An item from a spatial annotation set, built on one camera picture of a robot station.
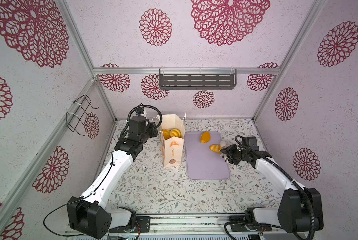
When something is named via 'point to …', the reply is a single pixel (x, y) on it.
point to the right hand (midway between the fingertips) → (221, 149)
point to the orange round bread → (205, 137)
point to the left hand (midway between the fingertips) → (153, 127)
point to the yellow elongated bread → (215, 148)
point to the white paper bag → (172, 147)
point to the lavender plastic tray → (202, 163)
